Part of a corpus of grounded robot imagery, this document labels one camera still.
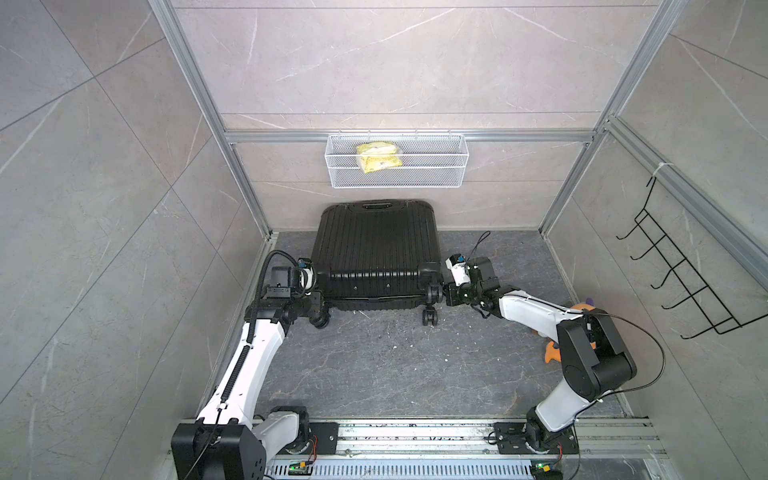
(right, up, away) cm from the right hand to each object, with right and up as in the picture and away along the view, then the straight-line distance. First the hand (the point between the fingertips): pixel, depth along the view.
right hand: (445, 288), depth 94 cm
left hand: (-40, 0, -12) cm, 42 cm away
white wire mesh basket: (-4, +43, +7) cm, 44 cm away
